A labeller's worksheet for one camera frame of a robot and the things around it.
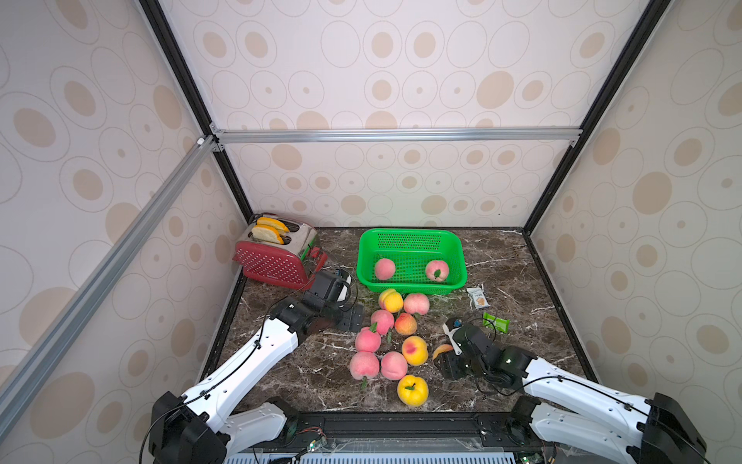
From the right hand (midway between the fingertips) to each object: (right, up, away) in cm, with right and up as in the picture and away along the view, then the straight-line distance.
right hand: (443, 363), depth 82 cm
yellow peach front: (-10, -4, -7) cm, 13 cm away
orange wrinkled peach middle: (-10, +10, +6) cm, 15 cm away
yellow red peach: (-8, +4, -1) cm, 9 cm away
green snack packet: (+20, +9, +10) cm, 24 cm away
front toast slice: (-55, +38, +10) cm, 67 cm away
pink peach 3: (-6, +16, +9) cm, 19 cm away
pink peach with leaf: (-22, +6, +2) cm, 23 cm away
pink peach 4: (-17, +11, +6) cm, 21 cm away
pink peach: (+2, +25, +17) cm, 31 cm away
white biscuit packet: (+15, +16, +16) cm, 27 cm away
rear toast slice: (-52, +41, +10) cm, 67 cm away
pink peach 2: (-16, +26, +19) cm, 36 cm away
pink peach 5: (-23, +1, -3) cm, 23 cm away
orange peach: (-1, +4, 0) cm, 4 cm away
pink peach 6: (-14, +1, -3) cm, 15 cm away
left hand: (-24, +15, -4) cm, 29 cm away
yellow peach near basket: (-15, +16, +11) cm, 24 cm away
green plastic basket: (-6, +32, +29) cm, 44 cm away
